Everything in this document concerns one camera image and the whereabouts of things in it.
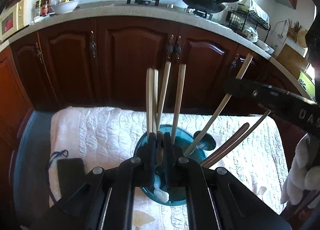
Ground floral white enamel cup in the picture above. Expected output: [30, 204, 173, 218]
[141, 127, 194, 206]

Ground wooden handled metal fork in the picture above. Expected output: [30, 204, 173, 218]
[200, 110, 271, 168]

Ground long tan wooden chopstick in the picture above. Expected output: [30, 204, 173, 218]
[183, 53, 254, 157]

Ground light bamboo chopstick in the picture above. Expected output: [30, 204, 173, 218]
[152, 69, 158, 133]
[171, 64, 186, 144]
[146, 68, 153, 136]

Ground white plastic ladle spoon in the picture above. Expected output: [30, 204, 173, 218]
[153, 177, 169, 203]

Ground dark wood kitchen cabinets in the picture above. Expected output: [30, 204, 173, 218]
[0, 16, 313, 146]

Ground gloved operator hand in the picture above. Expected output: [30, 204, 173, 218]
[280, 134, 319, 205]

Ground white quilted table cloth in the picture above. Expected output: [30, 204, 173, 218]
[50, 107, 288, 229]

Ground black dish rack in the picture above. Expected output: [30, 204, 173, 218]
[226, 7, 271, 35]

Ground black phone on table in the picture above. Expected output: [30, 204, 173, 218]
[57, 158, 86, 198]

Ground black frying wok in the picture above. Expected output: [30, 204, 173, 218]
[182, 0, 239, 14]

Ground white mixing bowl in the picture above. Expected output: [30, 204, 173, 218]
[51, 0, 80, 15]

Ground brown sauce bottle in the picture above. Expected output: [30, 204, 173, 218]
[41, 0, 50, 17]

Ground white microwave oven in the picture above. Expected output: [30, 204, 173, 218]
[1, 0, 37, 41]

